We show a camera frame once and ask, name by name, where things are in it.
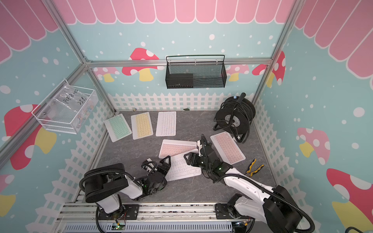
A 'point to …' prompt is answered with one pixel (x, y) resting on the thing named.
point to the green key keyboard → (117, 127)
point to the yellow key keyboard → (141, 125)
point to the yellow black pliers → (252, 173)
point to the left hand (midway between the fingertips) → (171, 163)
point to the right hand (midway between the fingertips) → (186, 157)
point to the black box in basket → (179, 80)
